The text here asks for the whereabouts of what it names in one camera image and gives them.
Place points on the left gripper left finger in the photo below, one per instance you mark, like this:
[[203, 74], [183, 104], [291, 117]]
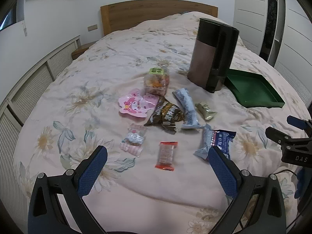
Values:
[[45, 214]]

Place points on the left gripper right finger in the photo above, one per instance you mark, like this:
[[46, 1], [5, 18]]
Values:
[[268, 214]]

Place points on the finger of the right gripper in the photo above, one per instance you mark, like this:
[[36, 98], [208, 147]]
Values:
[[279, 136], [299, 123]]

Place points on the dark blue snack packet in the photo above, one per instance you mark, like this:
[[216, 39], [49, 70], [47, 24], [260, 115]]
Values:
[[223, 139]]

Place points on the olive green candy packet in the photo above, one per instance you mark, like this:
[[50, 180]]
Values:
[[205, 110]]

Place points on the long light blue packet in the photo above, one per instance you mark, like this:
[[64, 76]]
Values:
[[190, 116]]

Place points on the small pink candy packet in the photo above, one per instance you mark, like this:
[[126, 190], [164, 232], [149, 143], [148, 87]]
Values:
[[134, 140]]

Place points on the red brown candy bar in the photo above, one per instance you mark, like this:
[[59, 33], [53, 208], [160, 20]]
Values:
[[166, 154]]

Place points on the brown oat snack packet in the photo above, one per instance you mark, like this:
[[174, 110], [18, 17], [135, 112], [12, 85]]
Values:
[[166, 114]]

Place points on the clear bag orange snacks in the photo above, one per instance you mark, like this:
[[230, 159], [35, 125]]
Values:
[[157, 80]]

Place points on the pink cartoon character packet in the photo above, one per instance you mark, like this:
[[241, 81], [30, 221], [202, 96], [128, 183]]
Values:
[[136, 104]]

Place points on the blue gloved hand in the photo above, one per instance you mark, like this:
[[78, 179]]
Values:
[[303, 178]]

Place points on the green tray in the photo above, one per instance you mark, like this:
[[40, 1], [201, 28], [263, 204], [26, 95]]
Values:
[[252, 90]]

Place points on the white radiator cover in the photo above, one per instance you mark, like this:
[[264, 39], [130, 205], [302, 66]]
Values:
[[21, 99]]

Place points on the white wardrobe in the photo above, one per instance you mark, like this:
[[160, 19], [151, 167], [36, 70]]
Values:
[[279, 31]]

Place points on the brown black electric kettle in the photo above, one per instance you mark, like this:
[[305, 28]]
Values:
[[212, 55]]

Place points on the floral pink bed duvet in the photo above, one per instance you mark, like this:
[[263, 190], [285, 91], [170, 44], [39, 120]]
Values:
[[79, 111]]

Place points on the wooden nightstand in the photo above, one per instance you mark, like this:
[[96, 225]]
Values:
[[80, 50]]

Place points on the window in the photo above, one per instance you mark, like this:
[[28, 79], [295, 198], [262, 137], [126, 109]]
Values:
[[10, 19]]

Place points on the wooden headboard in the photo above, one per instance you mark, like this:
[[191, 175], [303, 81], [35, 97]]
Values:
[[128, 14]]

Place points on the wall switch plate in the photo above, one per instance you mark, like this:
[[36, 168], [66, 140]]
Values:
[[92, 27]]

